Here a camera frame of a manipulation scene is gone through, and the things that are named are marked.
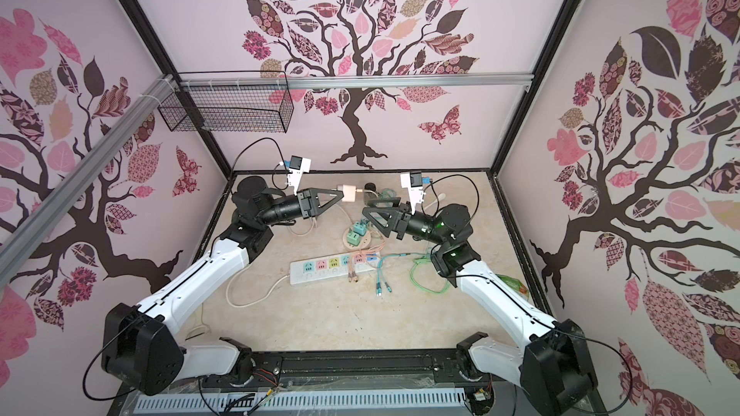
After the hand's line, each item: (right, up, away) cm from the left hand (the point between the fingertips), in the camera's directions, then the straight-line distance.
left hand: (343, 200), depth 67 cm
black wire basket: (-42, +33, +28) cm, 60 cm away
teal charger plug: (+2, -10, +28) cm, 30 cm away
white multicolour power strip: (-13, -23, +23) cm, 35 cm away
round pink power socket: (+4, -14, +30) cm, 34 cm away
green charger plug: (0, -13, +26) cm, 29 cm away
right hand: (+6, -2, -4) cm, 8 cm away
